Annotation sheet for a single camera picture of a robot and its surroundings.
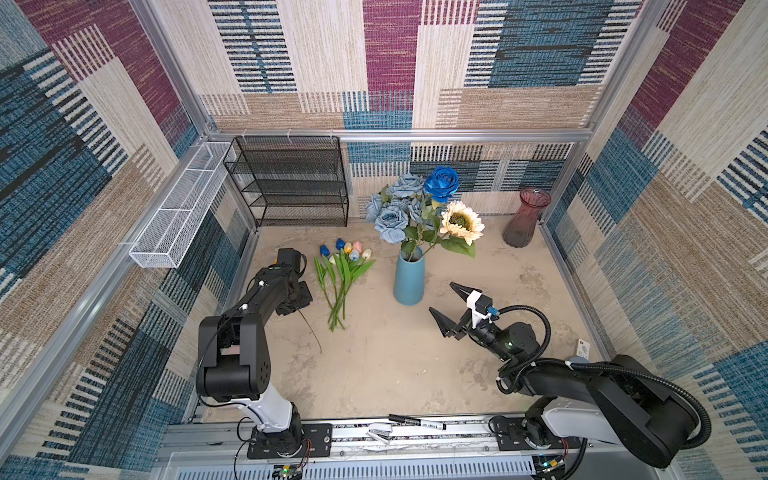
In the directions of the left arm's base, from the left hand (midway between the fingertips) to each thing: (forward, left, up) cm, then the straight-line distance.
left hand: (298, 298), depth 92 cm
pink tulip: (+23, -17, -2) cm, 29 cm away
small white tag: (-15, -83, -5) cm, 84 cm away
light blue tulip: (+18, -16, -2) cm, 24 cm away
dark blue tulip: (+24, -10, -3) cm, 27 cm away
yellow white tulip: (+22, -14, -2) cm, 26 cm away
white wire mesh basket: (0, +25, +27) cm, 37 cm away
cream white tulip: (+19, -20, -3) cm, 28 cm away
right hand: (-9, -40, +14) cm, 44 cm away
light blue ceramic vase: (+1, -33, +9) cm, 35 cm away
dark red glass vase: (+25, -74, +4) cm, 78 cm away
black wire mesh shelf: (+42, +7, +12) cm, 44 cm away
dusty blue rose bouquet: (+7, -28, +30) cm, 42 cm away
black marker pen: (-33, -34, -5) cm, 47 cm away
